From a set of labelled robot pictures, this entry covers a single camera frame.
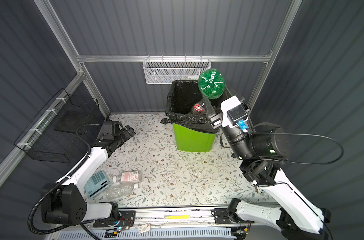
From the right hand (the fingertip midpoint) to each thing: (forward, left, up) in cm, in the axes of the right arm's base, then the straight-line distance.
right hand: (217, 86), depth 37 cm
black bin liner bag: (+40, +8, -44) cm, 60 cm away
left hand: (+21, +43, -45) cm, 66 cm away
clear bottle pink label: (-1, +42, -59) cm, 72 cm away
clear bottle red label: (+33, +1, -38) cm, 50 cm away
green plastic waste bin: (+17, +8, -48) cm, 52 cm away
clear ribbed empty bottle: (-8, +44, -58) cm, 73 cm away
